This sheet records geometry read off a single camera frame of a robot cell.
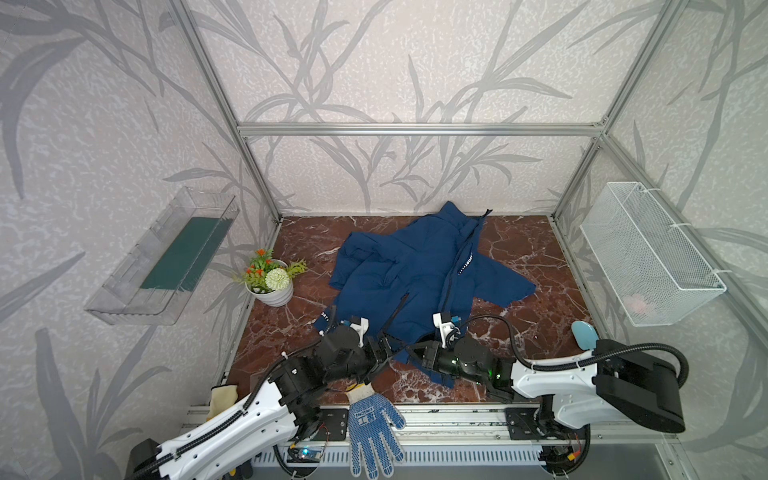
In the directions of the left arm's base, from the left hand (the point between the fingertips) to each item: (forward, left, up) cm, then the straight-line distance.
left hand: (404, 349), depth 71 cm
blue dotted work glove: (-15, +8, -14) cm, 22 cm away
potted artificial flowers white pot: (+19, +38, 0) cm, 42 cm away
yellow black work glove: (-9, +45, -11) cm, 47 cm away
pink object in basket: (+10, -57, +6) cm, 58 cm away
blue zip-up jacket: (+28, -4, -14) cm, 31 cm away
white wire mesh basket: (+10, -53, +20) cm, 57 cm away
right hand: (+3, 0, -3) cm, 4 cm away
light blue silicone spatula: (+10, -55, -15) cm, 58 cm away
